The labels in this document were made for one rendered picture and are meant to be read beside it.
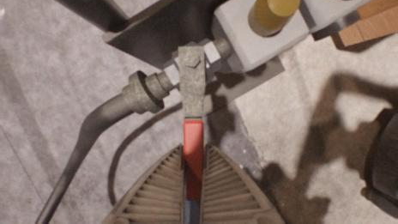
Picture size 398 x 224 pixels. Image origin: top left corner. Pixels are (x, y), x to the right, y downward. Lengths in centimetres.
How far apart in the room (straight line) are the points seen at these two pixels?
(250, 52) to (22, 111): 94
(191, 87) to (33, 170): 94
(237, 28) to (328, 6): 10
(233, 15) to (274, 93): 55
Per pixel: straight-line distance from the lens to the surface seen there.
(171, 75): 18
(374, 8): 76
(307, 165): 87
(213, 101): 62
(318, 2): 23
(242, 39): 18
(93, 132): 23
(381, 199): 103
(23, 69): 96
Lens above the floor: 62
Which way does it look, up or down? 85 degrees down
